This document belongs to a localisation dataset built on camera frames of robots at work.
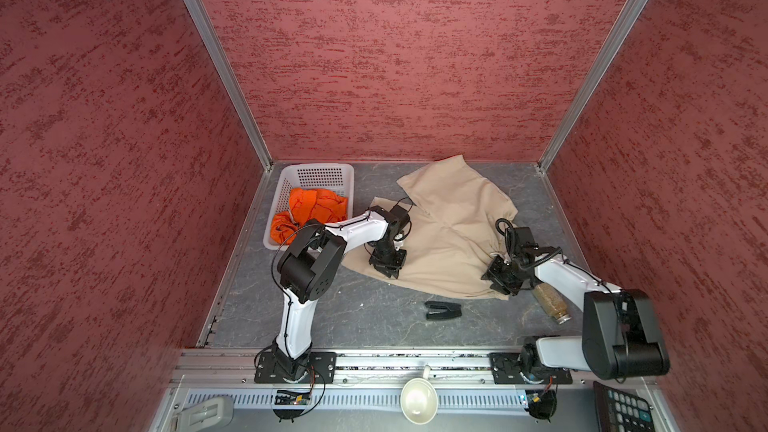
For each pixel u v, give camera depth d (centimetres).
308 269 52
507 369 74
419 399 69
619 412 67
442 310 83
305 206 100
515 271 76
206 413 66
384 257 80
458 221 103
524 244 73
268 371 73
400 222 83
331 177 110
